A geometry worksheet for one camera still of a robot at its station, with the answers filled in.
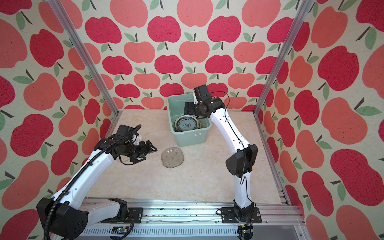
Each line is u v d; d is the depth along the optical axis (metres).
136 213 0.75
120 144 0.56
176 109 1.01
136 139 0.66
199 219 0.74
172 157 0.96
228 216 0.73
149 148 0.72
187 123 1.08
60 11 0.71
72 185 0.42
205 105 0.58
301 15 0.72
